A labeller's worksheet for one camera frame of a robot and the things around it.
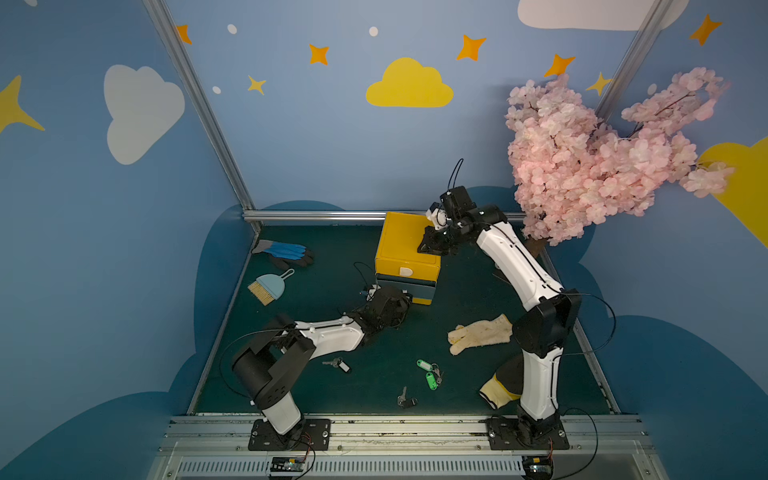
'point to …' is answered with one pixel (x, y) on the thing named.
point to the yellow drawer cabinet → (398, 261)
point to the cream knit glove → (488, 332)
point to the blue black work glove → (284, 255)
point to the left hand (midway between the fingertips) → (417, 292)
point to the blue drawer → (416, 287)
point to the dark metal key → (404, 402)
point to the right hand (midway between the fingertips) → (424, 248)
